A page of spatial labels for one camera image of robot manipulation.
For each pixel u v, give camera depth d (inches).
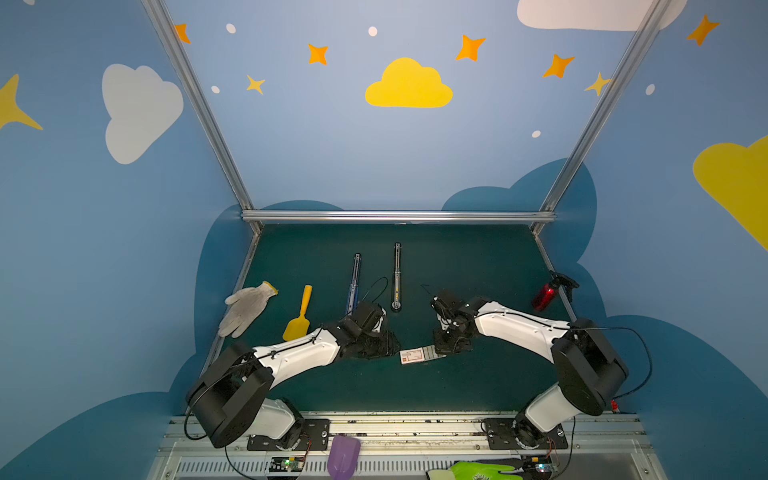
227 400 16.6
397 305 39.0
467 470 27.2
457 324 25.6
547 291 35.9
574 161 39.0
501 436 29.2
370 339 28.4
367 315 26.5
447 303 28.2
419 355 34.2
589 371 17.6
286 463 27.9
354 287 39.7
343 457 28.0
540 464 28.0
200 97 32.5
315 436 29.3
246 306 38.7
